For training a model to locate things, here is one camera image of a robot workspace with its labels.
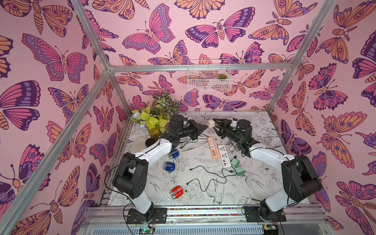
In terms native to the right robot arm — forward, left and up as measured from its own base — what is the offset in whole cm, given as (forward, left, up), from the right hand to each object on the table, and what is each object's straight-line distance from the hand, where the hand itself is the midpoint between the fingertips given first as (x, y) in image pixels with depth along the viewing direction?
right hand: (213, 119), depth 81 cm
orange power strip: (-4, -3, -23) cm, 24 cm away
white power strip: (-13, -9, -23) cm, 28 cm away
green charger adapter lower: (-19, -17, -25) cm, 36 cm away
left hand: (-4, +2, 0) cm, 4 cm away
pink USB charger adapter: (-2, +1, -1) cm, 3 cm away
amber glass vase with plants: (+14, +38, -11) cm, 42 cm away
